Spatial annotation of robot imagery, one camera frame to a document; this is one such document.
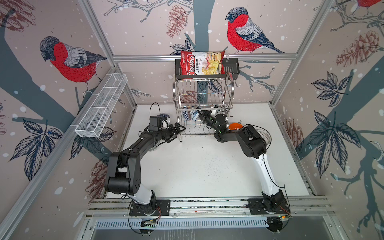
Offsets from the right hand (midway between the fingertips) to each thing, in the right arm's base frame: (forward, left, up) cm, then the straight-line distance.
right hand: (193, 111), depth 94 cm
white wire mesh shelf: (-22, +47, +16) cm, 55 cm away
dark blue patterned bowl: (+5, +22, -10) cm, 25 cm away
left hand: (-14, +7, -2) cm, 16 cm away
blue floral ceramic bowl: (-1, -1, -2) cm, 2 cm away
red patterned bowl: (0, +5, -4) cm, 6 cm away
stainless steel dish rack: (+9, -5, -3) cm, 11 cm away
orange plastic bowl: (+1, -29, -15) cm, 32 cm away
